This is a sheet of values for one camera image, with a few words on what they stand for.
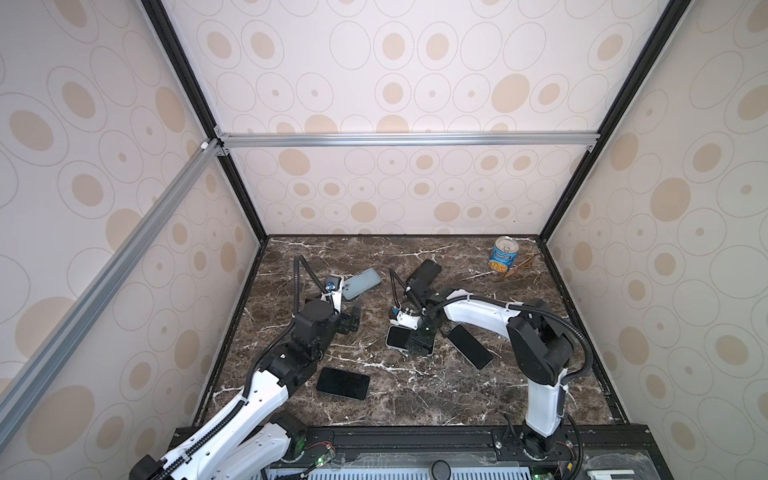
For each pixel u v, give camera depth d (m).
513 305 0.55
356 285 1.06
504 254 1.03
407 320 0.83
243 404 0.47
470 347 0.91
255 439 0.58
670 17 0.69
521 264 1.13
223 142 0.90
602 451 0.75
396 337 0.94
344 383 0.85
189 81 0.78
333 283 0.64
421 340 0.81
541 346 0.50
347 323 0.68
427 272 1.10
